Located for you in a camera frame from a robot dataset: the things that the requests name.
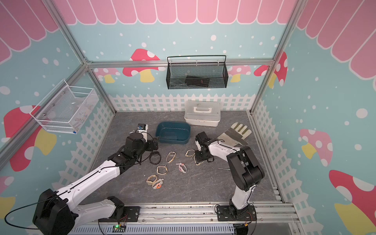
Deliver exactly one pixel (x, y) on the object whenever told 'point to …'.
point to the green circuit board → (118, 228)
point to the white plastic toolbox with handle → (200, 113)
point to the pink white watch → (182, 167)
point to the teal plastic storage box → (173, 132)
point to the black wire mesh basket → (180, 76)
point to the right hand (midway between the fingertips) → (200, 156)
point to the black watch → (155, 157)
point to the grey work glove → (235, 135)
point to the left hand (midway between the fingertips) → (151, 139)
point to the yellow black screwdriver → (223, 169)
